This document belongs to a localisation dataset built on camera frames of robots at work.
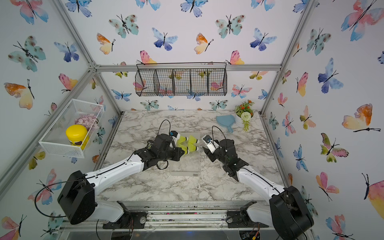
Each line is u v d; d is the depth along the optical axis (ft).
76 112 2.60
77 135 2.07
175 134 2.47
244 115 3.25
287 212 1.38
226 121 3.86
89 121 2.26
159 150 2.06
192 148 3.21
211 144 2.29
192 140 3.31
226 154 2.12
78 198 1.35
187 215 2.51
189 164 3.07
